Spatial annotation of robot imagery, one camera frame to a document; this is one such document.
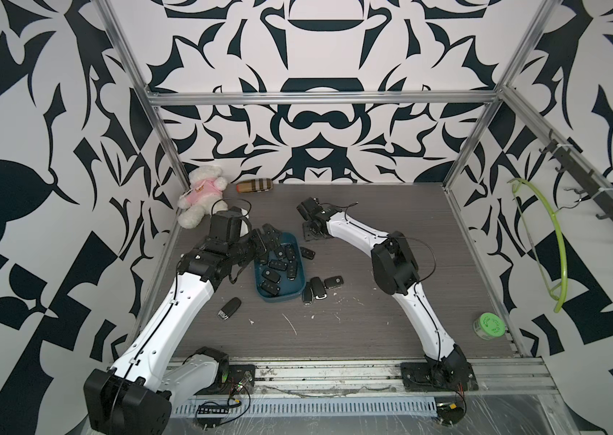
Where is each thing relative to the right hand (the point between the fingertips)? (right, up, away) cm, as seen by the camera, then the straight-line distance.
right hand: (313, 228), depth 105 cm
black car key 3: (-13, -12, -10) cm, 20 cm away
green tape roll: (+50, -27, -25) cm, 62 cm away
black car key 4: (-8, -14, -11) cm, 19 cm away
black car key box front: (-15, -18, -15) cm, 28 cm away
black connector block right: (+35, -47, -33) cm, 67 cm away
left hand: (-13, 0, -28) cm, 31 cm away
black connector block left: (-28, -47, -33) cm, 64 cm away
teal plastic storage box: (-12, -15, -11) cm, 22 cm away
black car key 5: (-15, -16, -11) cm, 24 cm away
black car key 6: (+1, -19, -14) cm, 24 cm away
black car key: (-8, -8, -7) cm, 14 cm away
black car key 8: (-27, -25, -18) cm, 40 cm away
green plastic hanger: (+58, -1, -39) cm, 70 cm away
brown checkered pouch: (-25, +17, +10) cm, 32 cm away
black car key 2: (-12, -9, -6) cm, 16 cm away
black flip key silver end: (-2, -21, -17) cm, 27 cm away
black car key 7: (+7, -17, -13) cm, 23 cm away
